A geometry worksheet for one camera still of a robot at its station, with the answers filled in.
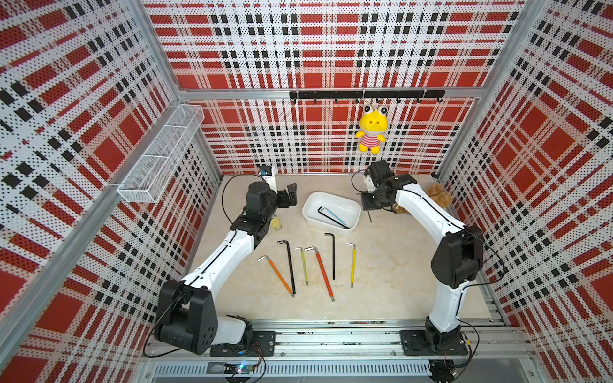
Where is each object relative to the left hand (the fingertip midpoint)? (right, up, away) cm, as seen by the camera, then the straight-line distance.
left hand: (286, 184), depth 83 cm
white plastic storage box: (+19, -12, +24) cm, 33 cm away
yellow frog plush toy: (+33, +24, +8) cm, 41 cm away
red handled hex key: (+13, -32, +7) cm, 36 cm away
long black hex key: (-5, -23, +15) cm, 28 cm away
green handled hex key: (+5, -30, +8) cm, 32 cm away
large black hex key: (+18, -15, +21) cm, 32 cm away
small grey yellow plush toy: (-7, -16, +17) cm, 24 cm away
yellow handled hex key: (+25, -31, +8) cm, 40 cm away
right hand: (+31, -7, +6) cm, 32 cm away
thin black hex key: (+17, -27, +10) cm, 34 cm away
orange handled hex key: (-5, -33, +7) cm, 34 cm away
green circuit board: (-15, -57, -12) cm, 60 cm away
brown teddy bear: (+64, -2, +21) cm, 67 cm away
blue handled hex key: (+19, -13, +22) cm, 31 cm away
